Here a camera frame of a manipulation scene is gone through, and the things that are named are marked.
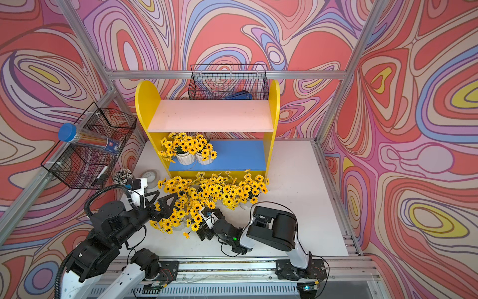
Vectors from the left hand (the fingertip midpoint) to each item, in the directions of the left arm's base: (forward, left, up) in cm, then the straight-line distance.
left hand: (170, 194), depth 64 cm
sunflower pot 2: (+9, -10, -14) cm, 19 cm away
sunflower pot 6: (-3, -6, -14) cm, 16 cm away
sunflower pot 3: (+8, -22, -15) cm, 28 cm away
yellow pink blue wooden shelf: (+60, -25, -25) cm, 70 cm away
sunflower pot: (+11, 0, -13) cm, 17 cm away
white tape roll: (+26, +25, -27) cm, 45 cm away
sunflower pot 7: (+24, +2, -1) cm, 24 cm away
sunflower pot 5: (-4, +5, -17) cm, 18 cm away
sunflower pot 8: (+22, -9, -2) cm, 24 cm away
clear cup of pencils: (+14, +28, -10) cm, 33 cm away
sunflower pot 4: (+10, -29, -13) cm, 34 cm away
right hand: (+1, -7, -28) cm, 29 cm away
